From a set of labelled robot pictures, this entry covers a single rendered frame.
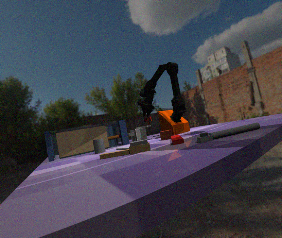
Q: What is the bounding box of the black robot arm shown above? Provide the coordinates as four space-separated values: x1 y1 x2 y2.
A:
140 62 186 122

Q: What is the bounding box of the dark grey cylinder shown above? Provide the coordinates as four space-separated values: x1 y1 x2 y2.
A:
93 138 105 154

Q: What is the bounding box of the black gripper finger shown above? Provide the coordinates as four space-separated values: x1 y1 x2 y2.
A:
141 107 148 117
147 109 153 117

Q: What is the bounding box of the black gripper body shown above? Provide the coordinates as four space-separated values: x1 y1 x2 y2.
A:
140 97 154 109

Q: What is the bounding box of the red flat bar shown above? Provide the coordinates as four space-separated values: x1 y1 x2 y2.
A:
171 135 184 145

